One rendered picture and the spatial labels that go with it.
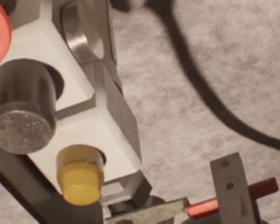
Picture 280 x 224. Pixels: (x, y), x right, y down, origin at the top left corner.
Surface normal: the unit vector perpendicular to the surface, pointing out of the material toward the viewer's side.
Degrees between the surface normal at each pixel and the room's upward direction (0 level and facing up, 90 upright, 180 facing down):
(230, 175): 90
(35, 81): 90
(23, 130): 0
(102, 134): 0
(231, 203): 120
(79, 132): 0
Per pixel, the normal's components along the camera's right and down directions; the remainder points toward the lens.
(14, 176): 0.93, -0.32
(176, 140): 0.11, 0.73
